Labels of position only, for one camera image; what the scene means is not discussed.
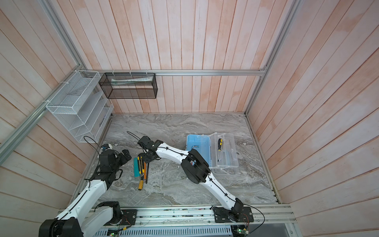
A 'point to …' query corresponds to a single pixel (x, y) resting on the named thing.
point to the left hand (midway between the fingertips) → (123, 156)
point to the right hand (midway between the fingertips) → (147, 158)
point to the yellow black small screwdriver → (219, 143)
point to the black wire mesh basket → (129, 85)
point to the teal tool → (136, 173)
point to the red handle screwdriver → (195, 146)
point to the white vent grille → (213, 231)
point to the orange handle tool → (145, 172)
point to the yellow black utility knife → (140, 165)
